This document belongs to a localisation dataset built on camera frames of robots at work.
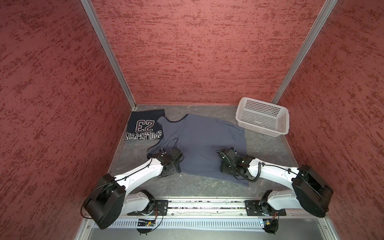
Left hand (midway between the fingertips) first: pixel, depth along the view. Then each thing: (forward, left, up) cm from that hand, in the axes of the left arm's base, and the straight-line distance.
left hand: (167, 173), depth 84 cm
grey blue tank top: (+24, -20, -3) cm, 31 cm away
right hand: (+2, -33, -1) cm, 33 cm away
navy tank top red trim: (+34, +22, +1) cm, 41 cm away
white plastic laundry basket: (+45, -68, 0) cm, 82 cm away
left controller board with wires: (-24, +9, -5) cm, 26 cm away
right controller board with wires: (-24, -53, -2) cm, 58 cm away
